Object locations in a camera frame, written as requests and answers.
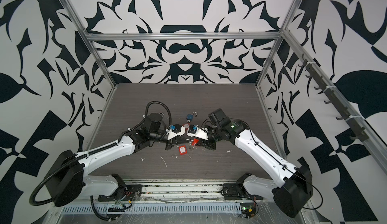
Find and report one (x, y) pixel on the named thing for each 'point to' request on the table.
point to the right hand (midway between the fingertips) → (197, 139)
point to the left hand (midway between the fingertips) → (190, 137)
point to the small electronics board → (248, 210)
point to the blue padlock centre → (190, 116)
